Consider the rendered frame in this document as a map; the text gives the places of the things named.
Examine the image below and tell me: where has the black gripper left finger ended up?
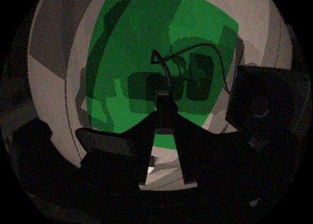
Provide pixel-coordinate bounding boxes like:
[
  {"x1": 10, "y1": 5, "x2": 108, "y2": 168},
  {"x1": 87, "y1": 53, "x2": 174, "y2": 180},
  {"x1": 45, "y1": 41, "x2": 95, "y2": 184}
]
[{"x1": 75, "y1": 110, "x2": 157, "y2": 186}]

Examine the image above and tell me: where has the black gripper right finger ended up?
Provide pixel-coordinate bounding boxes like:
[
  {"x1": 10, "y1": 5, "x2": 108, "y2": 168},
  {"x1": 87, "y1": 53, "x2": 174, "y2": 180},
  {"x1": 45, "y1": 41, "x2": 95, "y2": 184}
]
[{"x1": 174, "y1": 114, "x2": 256, "y2": 185}]

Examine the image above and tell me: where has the black square fan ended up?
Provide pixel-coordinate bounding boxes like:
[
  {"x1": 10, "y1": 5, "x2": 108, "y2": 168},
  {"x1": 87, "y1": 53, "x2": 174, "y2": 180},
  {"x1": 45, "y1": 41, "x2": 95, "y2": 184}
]
[{"x1": 225, "y1": 65, "x2": 311, "y2": 152}]

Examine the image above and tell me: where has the green circuit board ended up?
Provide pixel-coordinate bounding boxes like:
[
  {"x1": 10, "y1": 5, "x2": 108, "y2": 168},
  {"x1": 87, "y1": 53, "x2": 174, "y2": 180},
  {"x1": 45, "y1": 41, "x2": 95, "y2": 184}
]
[{"x1": 85, "y1": 0, "x2": 239, "y2": 133}]

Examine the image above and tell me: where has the black cable with plug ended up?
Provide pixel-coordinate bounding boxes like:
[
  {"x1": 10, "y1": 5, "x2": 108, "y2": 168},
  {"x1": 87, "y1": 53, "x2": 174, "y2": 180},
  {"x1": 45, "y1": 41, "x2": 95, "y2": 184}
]
[{"x1": 150, "y1": 44, "x2": 239, "y2": 135}]

